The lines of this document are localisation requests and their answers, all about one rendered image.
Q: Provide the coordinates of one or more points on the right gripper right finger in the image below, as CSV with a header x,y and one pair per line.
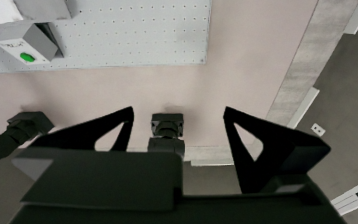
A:
x,y
285,150

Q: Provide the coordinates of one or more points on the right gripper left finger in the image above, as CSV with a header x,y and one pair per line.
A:
x,y
83,136

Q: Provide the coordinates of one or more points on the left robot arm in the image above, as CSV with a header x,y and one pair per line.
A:
x,y
21,130

